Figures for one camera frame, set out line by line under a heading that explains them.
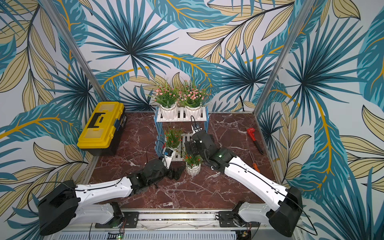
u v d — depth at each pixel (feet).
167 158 2.25
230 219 2.41
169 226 2.38
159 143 2.75
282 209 1.24
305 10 2.27
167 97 2.31
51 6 2.22
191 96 2.26
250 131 3.50
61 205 1.34
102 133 2.81
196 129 2.03
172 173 2.30
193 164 2.78
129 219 2.41
